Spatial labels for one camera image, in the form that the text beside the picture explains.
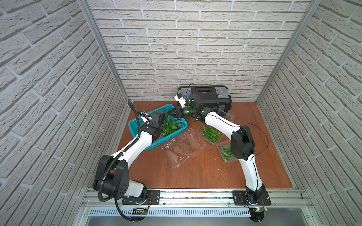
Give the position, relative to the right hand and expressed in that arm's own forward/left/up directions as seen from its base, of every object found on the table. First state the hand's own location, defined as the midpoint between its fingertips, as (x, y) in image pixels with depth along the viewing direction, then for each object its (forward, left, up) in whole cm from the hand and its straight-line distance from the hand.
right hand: (170, 112), depth 85 cm
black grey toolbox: (+18, -28, -4) cm, 34 cm away
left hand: (-1, +11, -2) cm, 11 cm away
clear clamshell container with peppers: (-15, -5, -18) cm, 24 cm away
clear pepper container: (-6, -27, -19) cm, 34 cm away
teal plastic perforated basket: (-8, -6, +4) cm, 10 cm away
